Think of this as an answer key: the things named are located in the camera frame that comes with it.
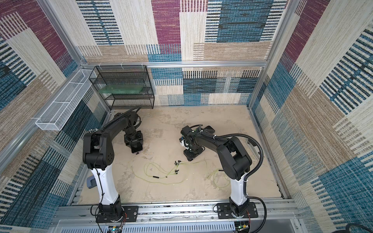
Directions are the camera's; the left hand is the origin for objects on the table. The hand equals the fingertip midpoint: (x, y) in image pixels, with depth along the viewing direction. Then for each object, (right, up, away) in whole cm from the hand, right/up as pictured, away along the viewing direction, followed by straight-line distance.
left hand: (139, 143), depth 96 cm
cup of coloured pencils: (-23, +9, -11) cm, 27 cm away
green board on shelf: (-11, +35, -3) cm, 37 cm away
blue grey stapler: (-22, -19, -14) cm, 32 cm away
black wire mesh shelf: (-15, +43, +12) cm, 47 cm away
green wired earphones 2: (+47, -17, -9) cm, 50 cm away
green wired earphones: (+5, -15, -7) cm, 17 cm away
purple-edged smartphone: (0, -5, -4) cm, 7 cm away
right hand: (+36, -8, -5) cm, 37 cm away
